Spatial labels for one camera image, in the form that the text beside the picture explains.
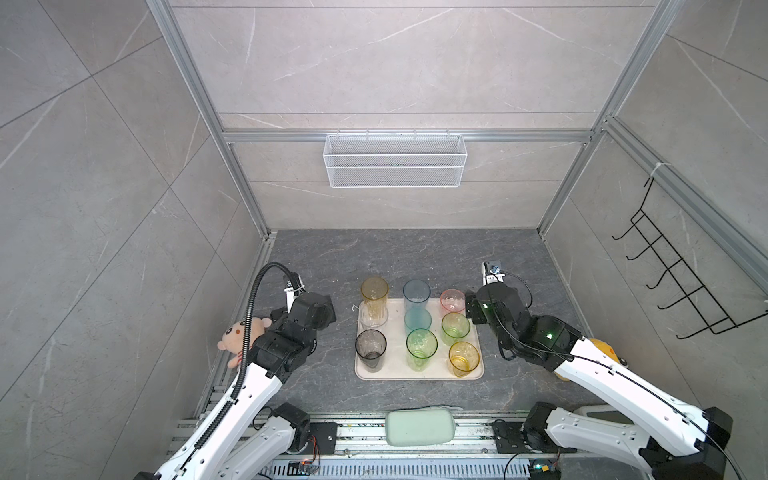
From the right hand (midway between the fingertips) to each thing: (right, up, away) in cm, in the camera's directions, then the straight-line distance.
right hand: (485, 291), depth 73 cm
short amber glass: (-2, -20, +11) cm, 23 cm away
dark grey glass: (-30, -17, +10) cm, 36 cm away
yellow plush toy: (+37, -17, +10) cm, 42 cm away
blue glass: (-16, -3, +15) cm, 22 cm away
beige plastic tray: (-22, -23, +13) cm, 34 cm away
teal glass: (-16, -10, +17) cm, 25 cm away
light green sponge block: (-16, -34, 0) cm, 38 cm away
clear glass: (-29, -10, +19) cm, 36 cm away
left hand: (-44, -3, +2) cm, 44 cm away
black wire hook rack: (+41, -4, -15) cm, 44 cm away
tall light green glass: (-16, -13, 0) cm, 21 cm away
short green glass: (-4, -13, +17) cm, 22 cm away
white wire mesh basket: (-22, +42, +28) cm, 55 cm away
